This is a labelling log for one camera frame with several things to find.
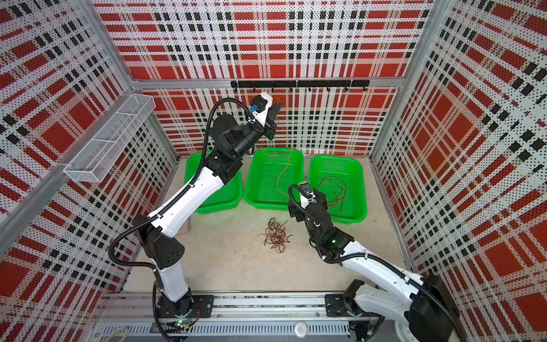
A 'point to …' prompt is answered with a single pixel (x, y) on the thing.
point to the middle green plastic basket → (271, 172)
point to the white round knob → (300, 329)
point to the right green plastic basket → (342, 179)
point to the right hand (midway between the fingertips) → (306, 193)
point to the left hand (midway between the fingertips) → (281, 101)
